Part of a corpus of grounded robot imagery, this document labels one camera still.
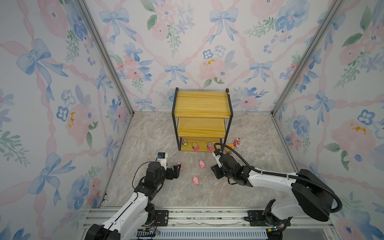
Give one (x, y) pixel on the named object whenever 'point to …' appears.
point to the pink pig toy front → (195, 180)
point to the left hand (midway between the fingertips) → (174, 163)
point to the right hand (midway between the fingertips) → (213, 166)
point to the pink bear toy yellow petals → (231, 146)
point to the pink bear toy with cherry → (237, 142)
